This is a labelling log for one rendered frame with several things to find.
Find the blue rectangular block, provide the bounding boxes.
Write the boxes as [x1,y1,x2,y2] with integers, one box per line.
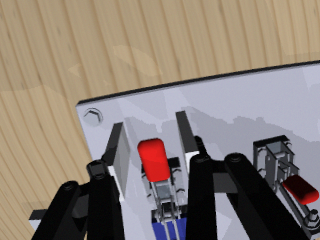
[151,204,187,240]

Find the grey rectangular block with slot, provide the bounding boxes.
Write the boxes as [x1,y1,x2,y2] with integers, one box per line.
[28,209,47,230]

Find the grey metal fixture plate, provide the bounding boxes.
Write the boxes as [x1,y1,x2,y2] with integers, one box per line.
[75,60,320,240]

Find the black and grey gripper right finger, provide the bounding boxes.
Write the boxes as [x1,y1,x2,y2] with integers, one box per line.
[175,110,310,240]

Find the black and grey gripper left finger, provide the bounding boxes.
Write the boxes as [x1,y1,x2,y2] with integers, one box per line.
[31,122,131,240]

